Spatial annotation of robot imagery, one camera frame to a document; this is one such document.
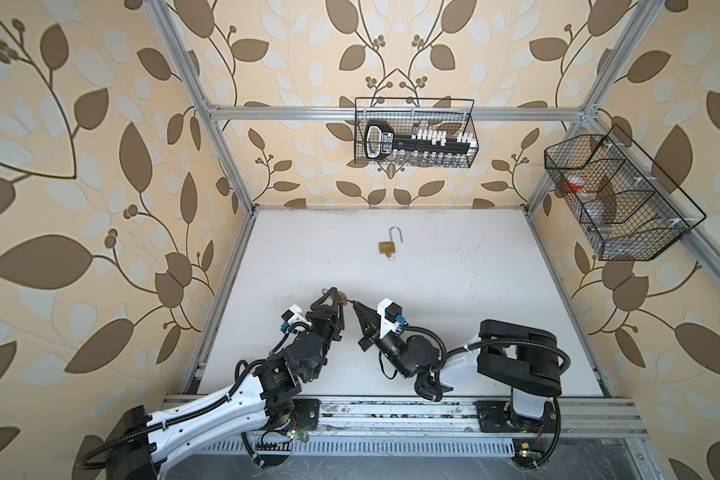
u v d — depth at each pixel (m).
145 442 0.45
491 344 0.51
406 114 0.90
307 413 0.74
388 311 0.63
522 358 0.48
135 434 0.44
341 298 0.73
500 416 0.74
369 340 0.65
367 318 0.69
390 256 1.05
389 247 1.09
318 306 0.69
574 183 0.81
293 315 0.71
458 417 0.75
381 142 0.84
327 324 0.67
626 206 0.73
